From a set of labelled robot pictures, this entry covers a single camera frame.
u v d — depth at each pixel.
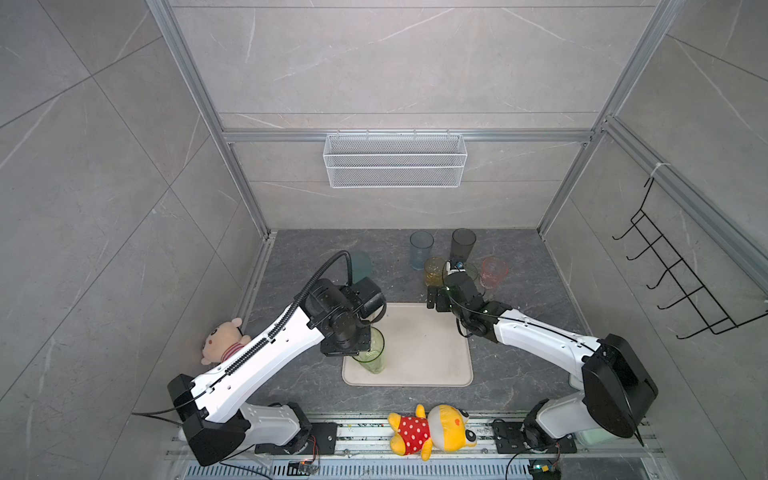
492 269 1.06
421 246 0.98
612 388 0.42
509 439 0.73
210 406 0.38
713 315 0.61
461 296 0.65
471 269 0.97
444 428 0.69
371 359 0.62
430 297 0.80
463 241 1.01
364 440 0.75
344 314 0.44
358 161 1.00
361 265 1.10
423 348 0.90
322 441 0.73
